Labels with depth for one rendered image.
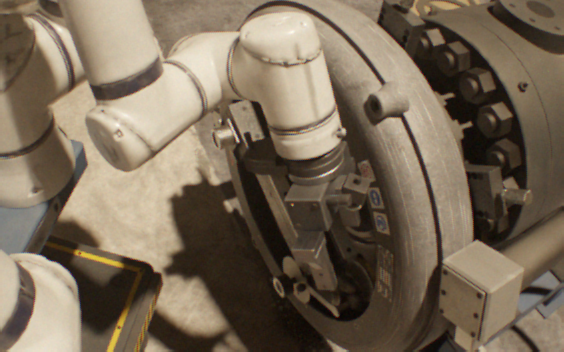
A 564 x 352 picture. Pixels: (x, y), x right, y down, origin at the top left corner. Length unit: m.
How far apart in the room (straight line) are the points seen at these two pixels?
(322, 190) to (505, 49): 0.59
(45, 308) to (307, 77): 0.37
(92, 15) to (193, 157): 1.45
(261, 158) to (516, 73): 0.59
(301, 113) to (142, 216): 1.25
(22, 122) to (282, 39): 0.44
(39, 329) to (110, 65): 0.28
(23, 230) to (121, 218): 0.93
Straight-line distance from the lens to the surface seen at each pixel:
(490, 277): 0.77
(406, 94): 0.76
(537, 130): 1.09
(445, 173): 0.78
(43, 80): 0.83
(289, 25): 0.59
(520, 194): 0.77
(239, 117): 1.03
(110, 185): 1.91
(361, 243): 1.16
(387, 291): 0.88
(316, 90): 0.61
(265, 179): 1.11
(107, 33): 0.56
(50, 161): 0.92
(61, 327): 0.46
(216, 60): 0.66
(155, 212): 1.81
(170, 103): 0.61
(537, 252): 0.87
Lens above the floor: 1.41
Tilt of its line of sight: 46 degrees down
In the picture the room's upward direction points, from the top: 7 degrees clockwise
